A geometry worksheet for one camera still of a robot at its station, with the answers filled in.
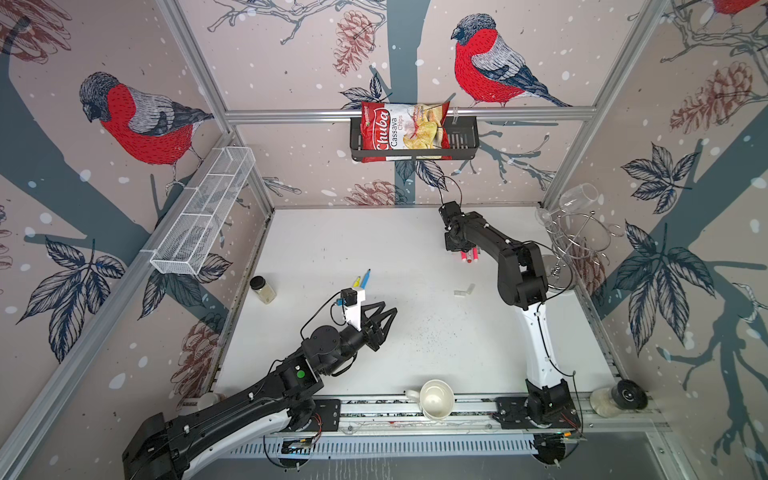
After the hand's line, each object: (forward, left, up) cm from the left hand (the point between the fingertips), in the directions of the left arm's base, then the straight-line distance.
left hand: (390, 311), depth 69 cm
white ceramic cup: (-14, -12, -21) cm, 28 cm away
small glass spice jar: (+14, +39, -14) cm, 44 cm away
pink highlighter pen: (+32, -27, -22) cm, 47 cm away
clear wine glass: (+33, -55, +4) cm, 65 cm away
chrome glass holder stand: (+36, -69, -15) cm, 79 cm away
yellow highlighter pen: (+20, +11, -21) cm, 31 cm away
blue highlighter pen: (+23, +8, -22) cm, 33 cm away
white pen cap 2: (+18, -27, -22) cm, 39 cm away
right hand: (+35, -25, -21) cm, 47 cm away
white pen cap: (+16, -23, -21) cm, 35 cm away
